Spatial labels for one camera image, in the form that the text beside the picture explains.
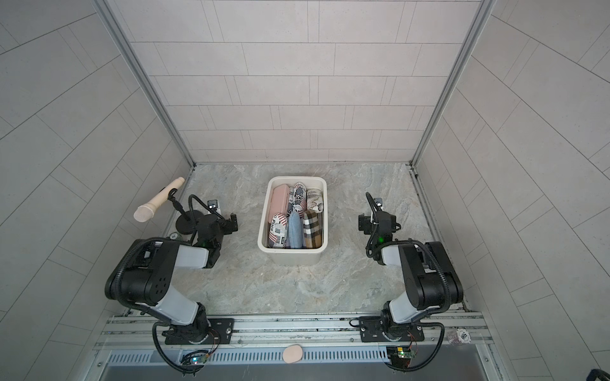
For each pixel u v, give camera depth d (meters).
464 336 0.65
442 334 0.66
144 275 0.45
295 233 0.74
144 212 0.70
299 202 0.83
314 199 0.85
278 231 0.77
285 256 0.79
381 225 0.72
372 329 0.71
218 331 0.71
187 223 0.94
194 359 0.64
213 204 0.79
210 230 0.72
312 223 0.77
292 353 0.66
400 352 0.68
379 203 0.79
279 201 0.85
